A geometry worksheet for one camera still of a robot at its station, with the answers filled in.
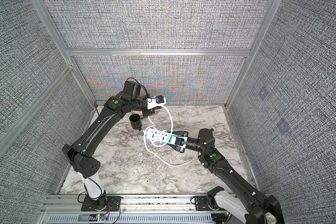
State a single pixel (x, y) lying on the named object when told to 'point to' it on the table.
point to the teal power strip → (160, 136)
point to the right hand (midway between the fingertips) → (168, 132)
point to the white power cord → (150, 127)
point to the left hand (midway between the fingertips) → (161, 102)
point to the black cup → (136, 122)
